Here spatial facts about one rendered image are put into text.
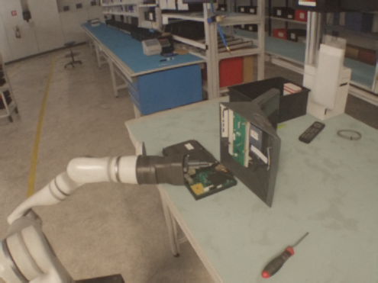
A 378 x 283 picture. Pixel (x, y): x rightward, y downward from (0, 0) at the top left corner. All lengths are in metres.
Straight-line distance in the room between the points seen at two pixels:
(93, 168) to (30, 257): 0.31
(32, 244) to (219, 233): 0.41
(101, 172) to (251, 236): 0.40
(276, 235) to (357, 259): 0.20
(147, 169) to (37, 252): 0.33
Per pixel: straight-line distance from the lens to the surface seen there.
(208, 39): 2.27
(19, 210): 0.90
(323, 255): 0.65
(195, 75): 2.37
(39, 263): 0.51
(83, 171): 0.72
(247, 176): 0.81
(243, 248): 0.63
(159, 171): 0.66
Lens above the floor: 1.51
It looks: 31 degrees down
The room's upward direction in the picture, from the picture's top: 5 degrees counter-clockwise
